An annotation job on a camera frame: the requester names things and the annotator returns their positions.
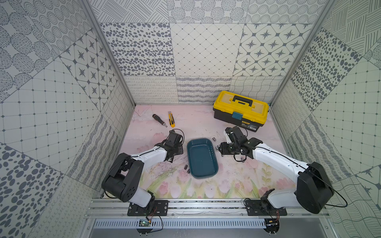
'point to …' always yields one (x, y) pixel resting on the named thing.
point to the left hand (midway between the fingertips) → (179, 145)
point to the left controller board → (144, 222)
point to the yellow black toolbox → (246, 112)
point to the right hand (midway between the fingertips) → (223, 150)
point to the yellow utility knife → (171, 119)
